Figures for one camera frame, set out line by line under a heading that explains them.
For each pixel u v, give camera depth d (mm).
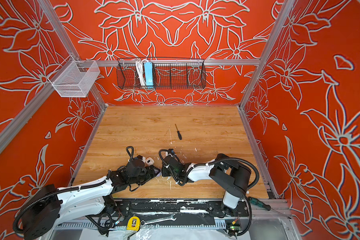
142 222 693
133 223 675
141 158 808
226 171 503
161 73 980
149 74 898
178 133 1030
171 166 657
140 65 876
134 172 647
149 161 875
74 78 919
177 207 743
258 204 727
